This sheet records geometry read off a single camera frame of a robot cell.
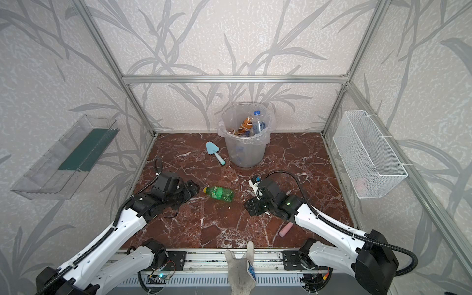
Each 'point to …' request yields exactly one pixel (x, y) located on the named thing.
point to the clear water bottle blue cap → (259, 125)
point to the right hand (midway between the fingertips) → (250, 197)
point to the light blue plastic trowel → (212, 149)
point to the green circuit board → (160, 279)
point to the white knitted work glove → (241, 272)
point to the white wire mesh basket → (369, 163)
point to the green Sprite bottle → (219, 193)
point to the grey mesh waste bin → (246, 155)
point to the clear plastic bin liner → (233, 114)
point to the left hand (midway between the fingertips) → (197, 186)
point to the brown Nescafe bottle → (247, 125)
